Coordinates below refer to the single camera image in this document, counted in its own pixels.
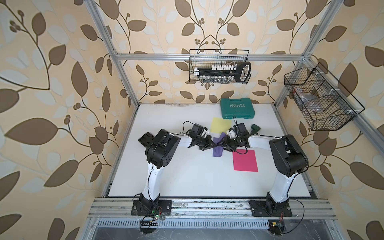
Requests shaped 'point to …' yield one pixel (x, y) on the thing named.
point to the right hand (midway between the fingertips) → (219, 145)
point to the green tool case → (240, 108)
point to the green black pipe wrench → (255, 128)
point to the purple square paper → (218, 147)
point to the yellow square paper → (220, 125)
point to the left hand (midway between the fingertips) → (215, 143)
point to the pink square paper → (245, 162)
